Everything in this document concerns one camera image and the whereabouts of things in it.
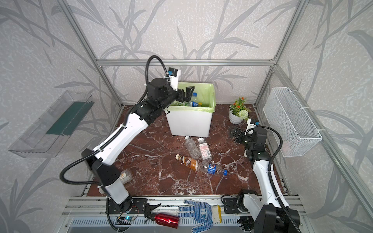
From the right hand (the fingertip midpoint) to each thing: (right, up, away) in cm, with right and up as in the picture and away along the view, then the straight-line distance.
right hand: (236, 126), depth 82 cm
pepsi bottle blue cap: (-16, -26, +4) cm, 31 cm away
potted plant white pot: (+6, +9, +16) cm, 19 cm away
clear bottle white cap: (-25, -15, +11) cm, 31 cm away
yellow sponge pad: (-12, -43, -10) cm, 46 cm away
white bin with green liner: (-26, +4, +2) cm, 27 cm away
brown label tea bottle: (-27, -22, +2) cm, 34 cm away
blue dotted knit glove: (-19, -43, -11) cm, 48 cm away
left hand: (-27, +23, -14) cm, 38 cm away
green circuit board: (-59, -47, -10) cm, 76 cm away
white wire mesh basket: (+20, -2, -20) cm, 28 cm away
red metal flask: (-36, -43, -15) cm, 58 cm away
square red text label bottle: (-17, -17, +7) cm, 25 cm away
